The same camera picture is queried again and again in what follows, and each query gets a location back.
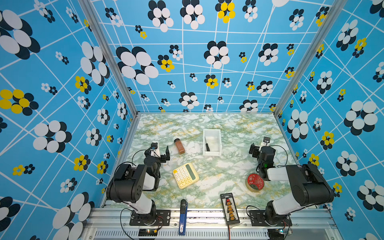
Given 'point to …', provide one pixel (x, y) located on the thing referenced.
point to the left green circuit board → (148, 232)
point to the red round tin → (254, 182)
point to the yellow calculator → (185, 175)
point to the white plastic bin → (213, 137)
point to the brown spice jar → (179, 146)
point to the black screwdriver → (207, 147)
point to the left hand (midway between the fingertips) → (160, 146)
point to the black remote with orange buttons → (230, 208)
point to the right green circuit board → (276, 234)
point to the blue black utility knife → (183, 217)
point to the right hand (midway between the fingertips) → (263, 145)
